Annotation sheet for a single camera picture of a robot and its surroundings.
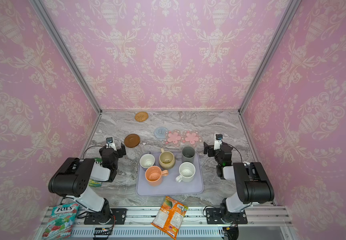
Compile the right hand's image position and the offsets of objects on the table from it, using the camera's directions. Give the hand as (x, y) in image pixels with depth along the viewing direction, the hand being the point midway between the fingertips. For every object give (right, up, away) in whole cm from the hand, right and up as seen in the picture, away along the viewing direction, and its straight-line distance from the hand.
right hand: (213, 141), depth 93 cm
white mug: (-17, -17, -6) cm, 24 cm away
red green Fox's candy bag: (-78, -36, -23) cm, 89 cm away
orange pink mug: (-36, -19, -7) cm, 42 cm away
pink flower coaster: (-25, +1, +10) cm, 27 cm away
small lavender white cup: (-40, -11, -4) cm, 42 cm away
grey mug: (-16, -7, -5) cm, 18 cm away
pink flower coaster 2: (-11, +1, +13) cm, 17 cm away
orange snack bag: (-26, -35, -20) cm, 48 cm away
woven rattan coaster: (-50, +17, +23) cm, 58 cm away
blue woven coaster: (-35, +5, +14) cm, 38 cm away
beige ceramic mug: (-29, -11, -1) cm, 31 cm away
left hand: (-62, -2, 0) cm, 62 cm away
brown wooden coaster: (-54, -1, +10) cm, 55 cm away
